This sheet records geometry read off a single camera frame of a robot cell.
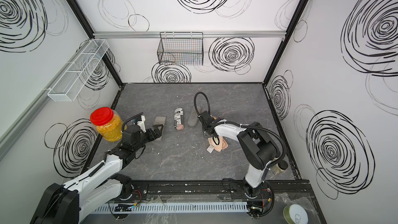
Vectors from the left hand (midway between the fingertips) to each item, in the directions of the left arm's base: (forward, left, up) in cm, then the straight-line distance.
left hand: (158, 127), depth 85 cm
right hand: (+3, -30, -9) cm, 31 cm away
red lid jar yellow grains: (-2, +24, +6) cm, 25 cm away
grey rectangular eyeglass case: (+9, +2, -7) cm, 12 cm away
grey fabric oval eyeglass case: (+13, -19, -8) cm, 24 cm away
